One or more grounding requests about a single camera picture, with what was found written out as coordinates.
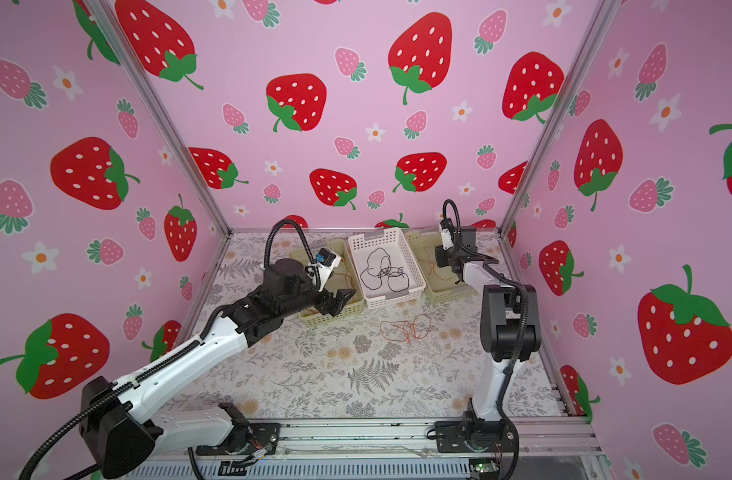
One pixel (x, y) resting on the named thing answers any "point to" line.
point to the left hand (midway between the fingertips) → (344, 280)
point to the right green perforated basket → (439, 281)
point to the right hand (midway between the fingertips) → (444, 246)
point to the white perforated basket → (395, 244)
